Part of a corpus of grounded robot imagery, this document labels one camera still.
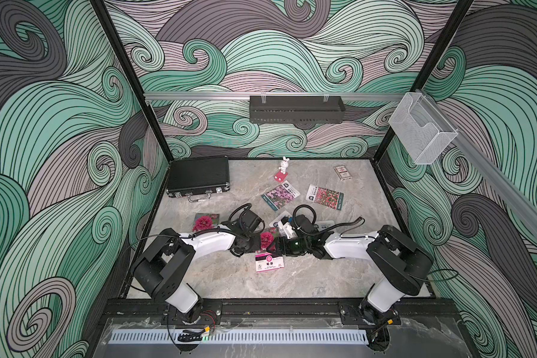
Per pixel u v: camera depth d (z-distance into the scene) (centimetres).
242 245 66
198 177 122
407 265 45
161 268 44
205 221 95
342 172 114
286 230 81
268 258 85
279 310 74
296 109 103
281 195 105
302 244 70
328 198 104
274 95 93
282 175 113
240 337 70
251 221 71
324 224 95
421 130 74
